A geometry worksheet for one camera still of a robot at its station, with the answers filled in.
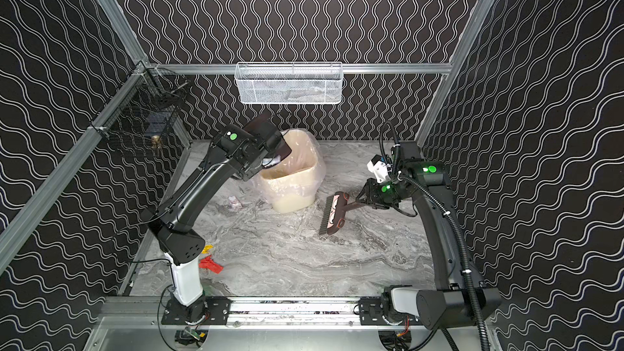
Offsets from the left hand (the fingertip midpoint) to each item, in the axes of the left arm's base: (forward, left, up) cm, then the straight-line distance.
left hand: (242, 161), depth 74 cm
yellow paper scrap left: (-28, +1, +2) cm, 28 cm away
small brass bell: (+9, +33, -1) cm, 34 cm away
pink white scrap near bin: (+2, +11, -27) cm, 30 cm away
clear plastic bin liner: (+3, -24, -8) cm, 25 cm away
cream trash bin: (-3, -14, -7) cm, 17 cm away
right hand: (-9, -36, -6) cm, 38 cm away
